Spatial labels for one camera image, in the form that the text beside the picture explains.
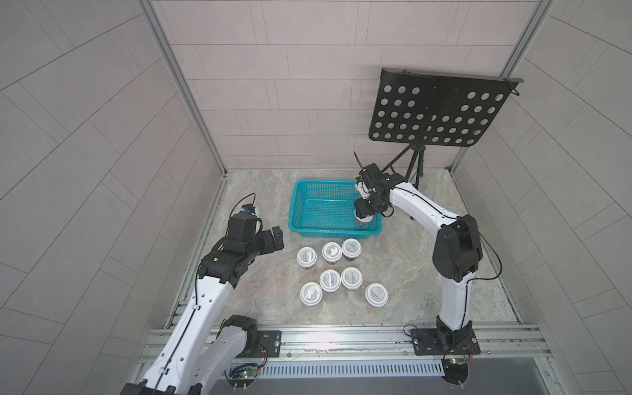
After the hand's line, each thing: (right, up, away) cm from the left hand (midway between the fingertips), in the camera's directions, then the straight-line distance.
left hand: (274, 231), depth 77 cm
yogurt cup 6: (+18, -15, -2) cm, 23 cm away
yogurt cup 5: (+12, -19, -1) cm, 23 cm away
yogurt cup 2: (+10, -10, +6) cm, 15 cm away
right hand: (+30, +6, +15) cm, 34 cm away
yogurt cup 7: (+25, -16, +2) cm, 29 cm away
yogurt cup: (+30, +2, +12) cm, 32 cm away
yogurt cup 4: (+25, -7, +8) cm, 28 cm away
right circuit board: (+53, -37, -9) cm, 65 cm away
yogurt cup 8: (+32, -19, -2) cm, 38 cm away
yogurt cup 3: (+18, -9, +9) cm, 22 cm away
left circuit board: (-6, -36, -13) cm, 38 cm away
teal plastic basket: (+16, +5, +25) cm, 30 cm away
